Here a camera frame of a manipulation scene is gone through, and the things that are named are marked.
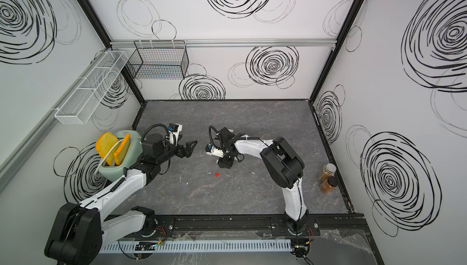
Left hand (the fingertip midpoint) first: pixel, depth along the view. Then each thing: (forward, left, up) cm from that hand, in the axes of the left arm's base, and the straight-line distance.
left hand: (187, 138), depth 84 cm
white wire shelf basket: (+4, +41, +17) cm, 44 cm away
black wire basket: (+39, +20, +16) cm, 47 cm away
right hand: (-3, -16, -15) cm, 23 cm away
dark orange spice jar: (-17, -63, -6) cm, 65 cm away
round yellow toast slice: (-7, +32, +5) cm, 33 cm away
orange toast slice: (-13, +23, +6) cm, 27 cm away
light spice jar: (-12, -64, -4) cm, 65 cm away
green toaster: (-17, +29, -3) cm, 33 cm away
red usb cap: (-10, -13, -16) cm, 23 cm away
